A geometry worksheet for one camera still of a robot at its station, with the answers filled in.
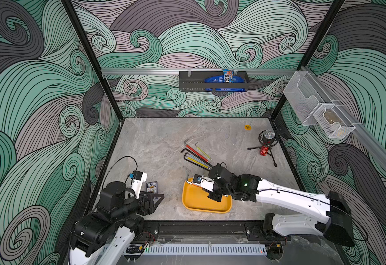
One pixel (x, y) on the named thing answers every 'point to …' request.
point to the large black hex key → (196, 155)
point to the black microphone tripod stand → (261, 144)
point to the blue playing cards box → (152, 187)
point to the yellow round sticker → (247, 127)
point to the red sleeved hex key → (195, 152)
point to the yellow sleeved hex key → (198, 162)
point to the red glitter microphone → (268, 141)
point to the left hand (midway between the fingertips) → (158, 194)
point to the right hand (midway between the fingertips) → (206, 184)
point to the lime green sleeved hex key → (205, 154)
